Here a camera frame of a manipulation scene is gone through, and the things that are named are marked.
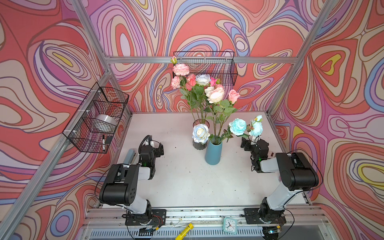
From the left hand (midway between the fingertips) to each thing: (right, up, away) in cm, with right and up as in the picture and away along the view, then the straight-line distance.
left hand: (154, 144), depth 93 cm
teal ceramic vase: (+36, -4, -14) cm, 38 cm away
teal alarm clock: (+42, -36, -24) cm, 60 cm away
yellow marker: (+23, -36, -24) cm, 49 cm away
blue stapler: (-13, -7, -4) cm, 16 cm away
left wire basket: (-23, +12, -23) cm, 34 cm away
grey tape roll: (-19, +15, -20) cm, 31 cm away
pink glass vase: (+28, -1, +3) cm, 28 cm away
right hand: (+62, +2, +3) cm, 62 cm away
